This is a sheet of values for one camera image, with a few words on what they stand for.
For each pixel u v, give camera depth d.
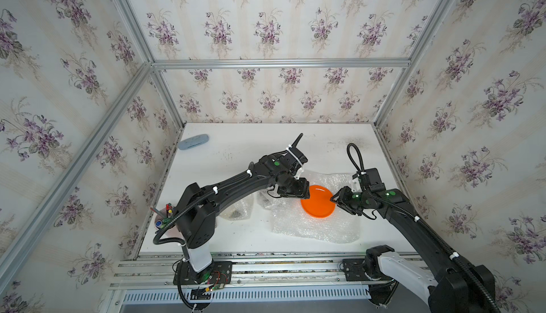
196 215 0.44
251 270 0.75
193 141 1.09
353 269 0.73
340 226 0.84
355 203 0.69
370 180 0.63
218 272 0.72
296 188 0.69
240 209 0.84
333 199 0.78
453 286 0.38
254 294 0.77
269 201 0.85
